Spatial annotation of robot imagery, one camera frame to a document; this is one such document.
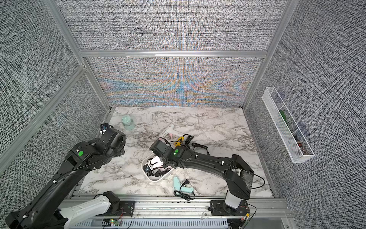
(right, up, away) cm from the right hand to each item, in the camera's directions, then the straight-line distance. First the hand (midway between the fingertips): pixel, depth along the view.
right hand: (159, 147), depth 79 cm
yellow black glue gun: (+15, +3, +22) cm, 27 cm away
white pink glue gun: (+4, +7, +23) cm, 24 cm away
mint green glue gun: (+10, -22, 0) cm, 24 cm away
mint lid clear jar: (-26, +14, +22) cm, 37 cm away
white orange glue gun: (0, -5, -12) cm, 13 cm away
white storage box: (0, -18, -1) cm, 18 cm away
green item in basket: (+65, +18, -6) cm, 67 cm away
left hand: (-17, +3, -11) cm, 20 cm away
